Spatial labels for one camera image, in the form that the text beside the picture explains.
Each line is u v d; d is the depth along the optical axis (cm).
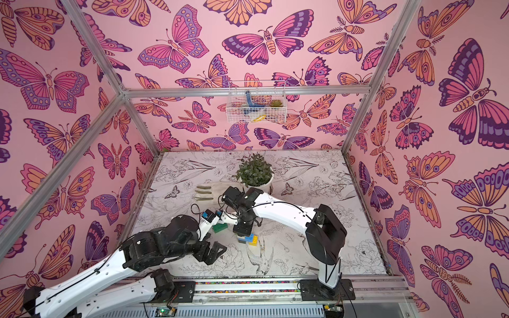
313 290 73
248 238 82
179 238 51
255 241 83
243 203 58
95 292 44
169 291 66
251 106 94
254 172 87
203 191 102
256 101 95
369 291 75
